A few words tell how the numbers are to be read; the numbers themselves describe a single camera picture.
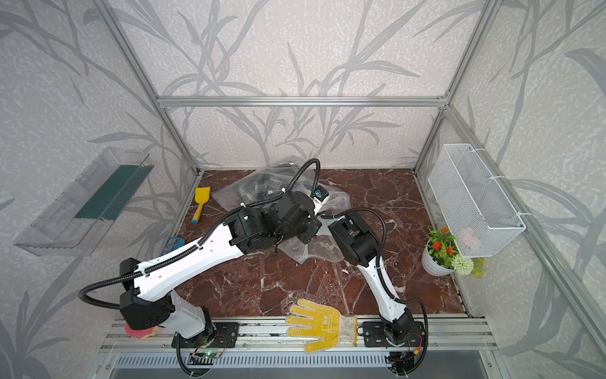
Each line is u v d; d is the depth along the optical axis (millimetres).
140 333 716
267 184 1081
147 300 406
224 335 726
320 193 559
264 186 1081
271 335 752
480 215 609
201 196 1090
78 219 643
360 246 600
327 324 753
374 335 730
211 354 707
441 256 753
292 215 474
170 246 958
